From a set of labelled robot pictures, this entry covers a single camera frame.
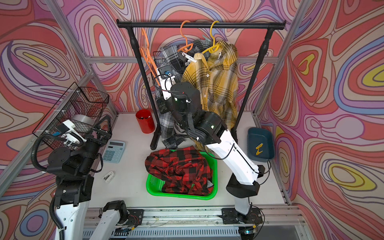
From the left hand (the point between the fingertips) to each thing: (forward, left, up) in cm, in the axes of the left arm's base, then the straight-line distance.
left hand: (107, 121), depth 56 cm
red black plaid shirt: (-7, -28, -28) cm, 41 cm away
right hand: (+6, -22, +10) cm, 25 cm away
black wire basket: (+25, +30, -10) cm, 41 cm away
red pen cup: (+29, -1, -30) cm, 42 cm away
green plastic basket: (-10, -12, -42) cm, 45 cm away
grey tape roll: (+13, +22, -12) cm, 28 cm away
